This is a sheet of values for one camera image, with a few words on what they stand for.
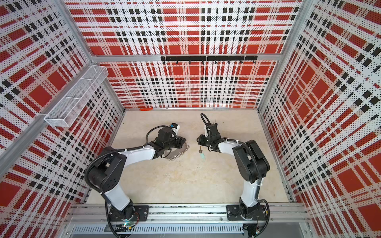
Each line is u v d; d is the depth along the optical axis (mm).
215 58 887
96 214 754
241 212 651
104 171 474
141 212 736
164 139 731
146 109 1266
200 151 968
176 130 841
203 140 866
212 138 770
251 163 498
